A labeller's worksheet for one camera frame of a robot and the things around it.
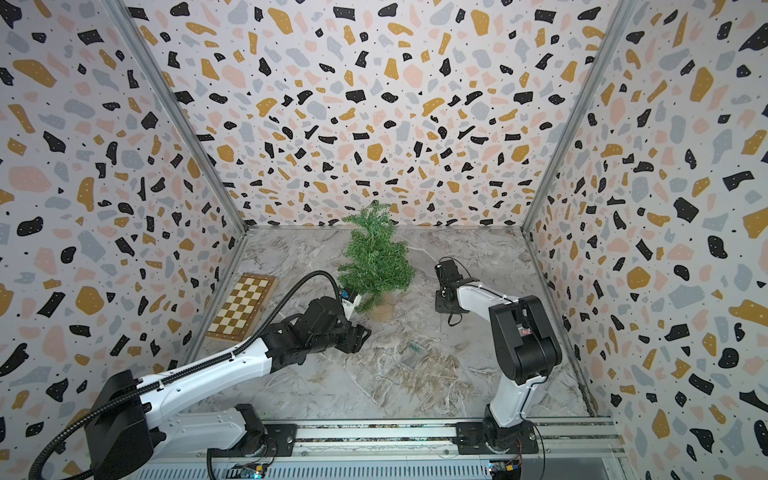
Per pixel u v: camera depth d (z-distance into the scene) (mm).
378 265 762
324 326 612
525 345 490
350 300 704
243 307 950
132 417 390
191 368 460
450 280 793
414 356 880
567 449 755
